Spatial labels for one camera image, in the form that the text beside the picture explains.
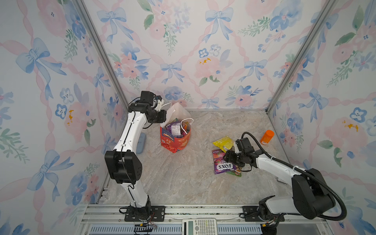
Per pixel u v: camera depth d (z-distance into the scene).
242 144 0.72
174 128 0.84
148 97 0.65
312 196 0.42
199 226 0.69
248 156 0.66
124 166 0.47
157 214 0.75
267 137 0.96
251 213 0.74
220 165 0.88
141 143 0.98
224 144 0.94
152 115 0.70
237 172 0.87
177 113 0.95
